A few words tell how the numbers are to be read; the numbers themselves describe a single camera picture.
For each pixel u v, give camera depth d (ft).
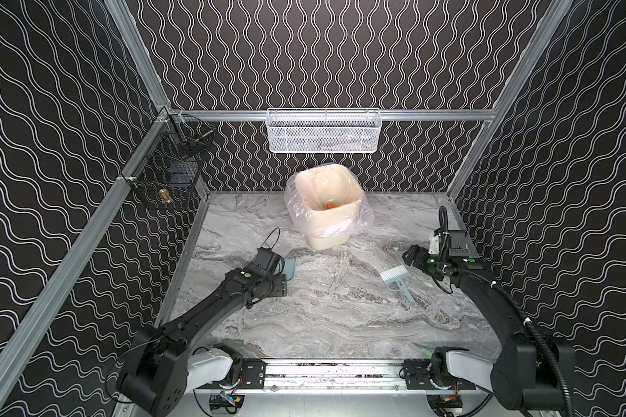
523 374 1.32
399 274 3.11
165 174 3.07
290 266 3.20
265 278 2.13
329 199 3.39
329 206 3.38
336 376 2.49
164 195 2.68
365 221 2.81
